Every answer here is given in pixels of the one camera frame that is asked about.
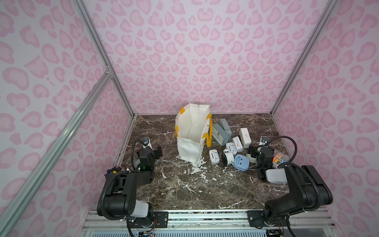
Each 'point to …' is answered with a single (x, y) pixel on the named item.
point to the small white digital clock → (231, 147)
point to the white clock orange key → (238, 143)
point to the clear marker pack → (280, 158)
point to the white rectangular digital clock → (245, 138)
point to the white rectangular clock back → (214, 156)
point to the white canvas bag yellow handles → (193, 128)
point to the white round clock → (227, 157)
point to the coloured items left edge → (115, 170)
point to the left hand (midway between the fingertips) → (151, 144)
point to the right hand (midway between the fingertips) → (260, 143)
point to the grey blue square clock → (225, 125)
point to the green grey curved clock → (222, 132)
